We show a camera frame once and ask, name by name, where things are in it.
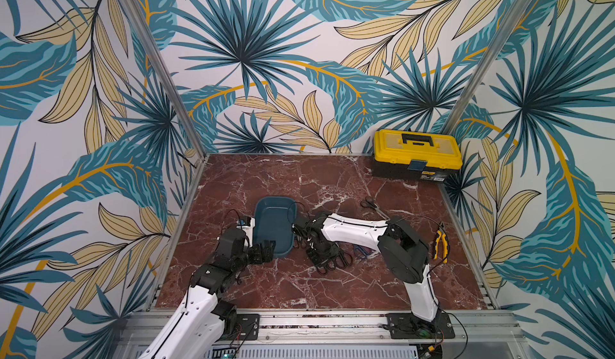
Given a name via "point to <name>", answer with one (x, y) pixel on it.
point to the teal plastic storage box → (274, 217)
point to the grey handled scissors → (370, 202)
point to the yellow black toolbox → (415, 155)
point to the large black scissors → (341, 260)
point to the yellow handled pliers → (441, 235)
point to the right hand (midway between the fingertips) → (322, 261)
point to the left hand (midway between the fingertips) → (263, 246)
